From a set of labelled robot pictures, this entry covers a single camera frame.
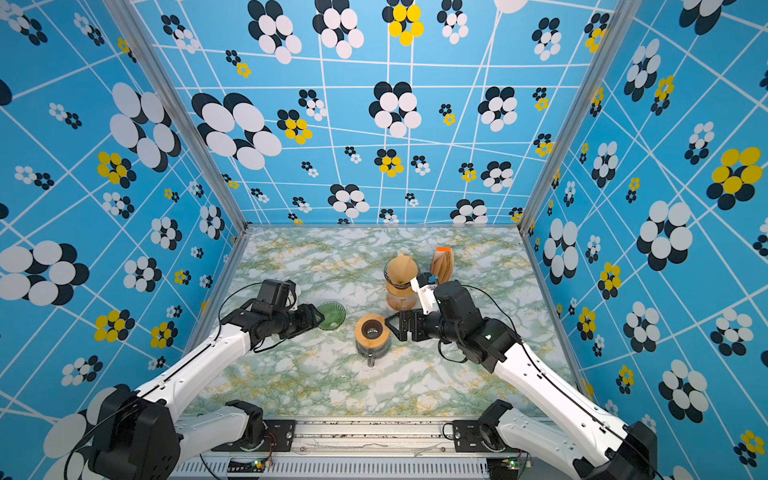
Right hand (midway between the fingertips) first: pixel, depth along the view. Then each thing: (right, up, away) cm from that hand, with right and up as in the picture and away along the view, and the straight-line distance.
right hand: (400, 320), depth 72 cm
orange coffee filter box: (+15, +13, +24) cm, 31 cm away
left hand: (-23, -2, +12) cm, 26 cm away
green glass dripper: (-20, -3, +22) cm, 30 cm away
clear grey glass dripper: (0, +6, +18) cm, 19 cm away
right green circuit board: (+24, -34, -2) cm, 42 cm away
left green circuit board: (-36, -35, -1) cm, 50 cm away
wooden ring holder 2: (-8, -6, +11) cm, 14 cm away
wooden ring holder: (0, +5, +18) cm, 18 cm away
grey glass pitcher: (-7, -11, +9) cm, 16 cm away
